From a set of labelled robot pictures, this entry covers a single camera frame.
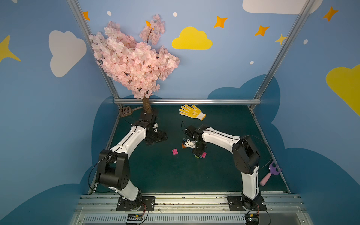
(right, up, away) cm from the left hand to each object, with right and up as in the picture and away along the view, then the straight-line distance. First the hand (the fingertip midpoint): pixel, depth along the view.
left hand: (161, 138), depth 89 cm
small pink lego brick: (+27, -10, -1) cm, 29 cm away
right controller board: (+51, -41, -15) cm, 67 cm away
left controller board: (-12, -41, -16) cm, 45 cm away
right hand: (+26, -8, +3) cm, 28 cm away
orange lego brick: (+14, -5, -2) cm, 15 cm away
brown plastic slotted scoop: (-32, +20, +26) cm, 46 cm away
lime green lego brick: (+24, -13, +2) cm, 27 cm away
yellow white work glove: (+23, +19, +30) cm, 42 cm away
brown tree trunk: (-14, +23, +16) cm, 32 cm away
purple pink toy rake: (+70, -20, -3) cm, 73 cm away
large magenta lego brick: (+9, -10, +4) cm, 14 cm away
